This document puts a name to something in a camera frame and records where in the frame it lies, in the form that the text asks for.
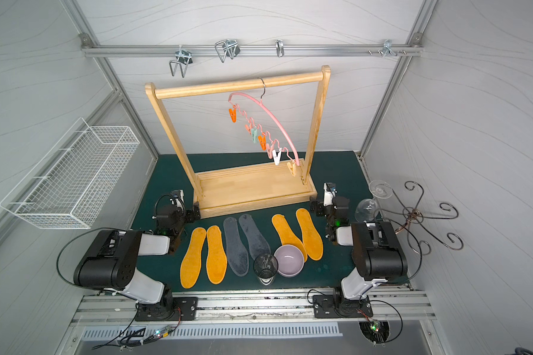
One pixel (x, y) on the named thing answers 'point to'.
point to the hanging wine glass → (380, 189)
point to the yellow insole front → (312, 241)
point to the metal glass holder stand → (414, 220)
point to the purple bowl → (290, 260)
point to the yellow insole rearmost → (191, 263)
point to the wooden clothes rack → (251, 188)
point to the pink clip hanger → (272, 146)
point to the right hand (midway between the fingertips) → (324, 195)
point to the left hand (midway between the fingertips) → (187, 202)
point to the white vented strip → (161, 333)
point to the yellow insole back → (217, 261)
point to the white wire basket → (69, 186)
